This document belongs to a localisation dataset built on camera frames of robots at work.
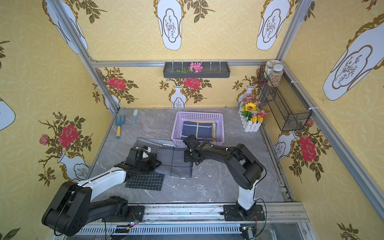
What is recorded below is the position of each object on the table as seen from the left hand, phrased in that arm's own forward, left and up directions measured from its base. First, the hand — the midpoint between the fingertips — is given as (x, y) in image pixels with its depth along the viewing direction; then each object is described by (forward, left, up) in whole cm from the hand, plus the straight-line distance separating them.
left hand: (157, 161), depth 90 cm
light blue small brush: (+42, +23, -3) cm, 48 cm away
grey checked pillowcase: (0, -9, -1) cm, 9 cm away
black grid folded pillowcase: (-11, +3, -1) cm, 12 cm away
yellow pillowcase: (+21, -37, +1) cm, 42 cm away
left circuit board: (-32, +14, -6) cm, 36 cm away
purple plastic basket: (+36, -14, 0) cm, 38 cm away
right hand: (+5, -20, -2) cm, 21 cm away
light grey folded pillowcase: (+13, +4, -1) cm, 13 cm away
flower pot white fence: (+23, -60, +13) cm, 65 cm away
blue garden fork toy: (+22, +30, -3) cm, 38 cm away
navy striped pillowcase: (+22, -27, 0) cm, 35 cm away
